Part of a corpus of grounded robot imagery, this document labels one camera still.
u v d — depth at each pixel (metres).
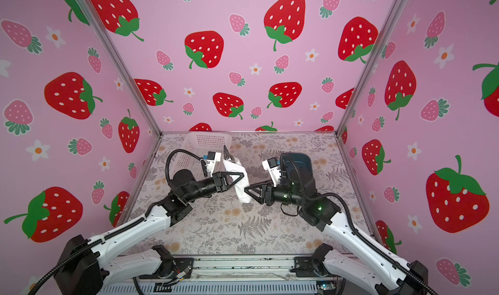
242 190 0.64
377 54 0.85
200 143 1.11
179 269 0.73
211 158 0.65
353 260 0.57
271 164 0.60
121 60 0.88
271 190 0.57
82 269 0.39
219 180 0.61
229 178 0.66
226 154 0.65
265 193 0.57
